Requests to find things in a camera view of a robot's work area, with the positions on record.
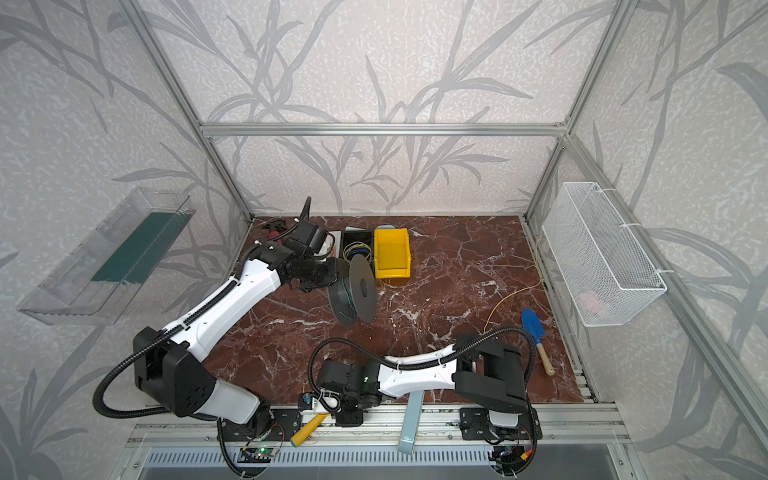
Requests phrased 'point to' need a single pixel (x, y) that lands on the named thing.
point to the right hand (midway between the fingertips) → (334, 402)
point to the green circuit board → (262, 454)
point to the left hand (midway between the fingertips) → (344, 269)
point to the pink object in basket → (591, 301)
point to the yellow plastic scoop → (308, 429)
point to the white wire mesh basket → (607, 272)
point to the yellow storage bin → (392, 256)
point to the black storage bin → (367, 236)
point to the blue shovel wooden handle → (536, 326)
